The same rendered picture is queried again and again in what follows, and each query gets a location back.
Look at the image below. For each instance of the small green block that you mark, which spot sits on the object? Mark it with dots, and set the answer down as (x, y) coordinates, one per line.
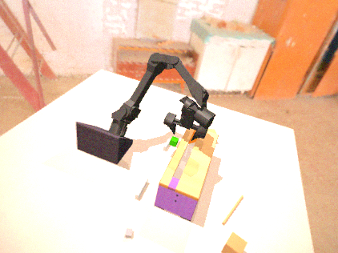
(174, 141)

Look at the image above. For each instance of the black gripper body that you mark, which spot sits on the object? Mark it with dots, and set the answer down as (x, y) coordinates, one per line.
(187, 123)

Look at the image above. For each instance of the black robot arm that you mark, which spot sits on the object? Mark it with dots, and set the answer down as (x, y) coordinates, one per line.
(157, 62)

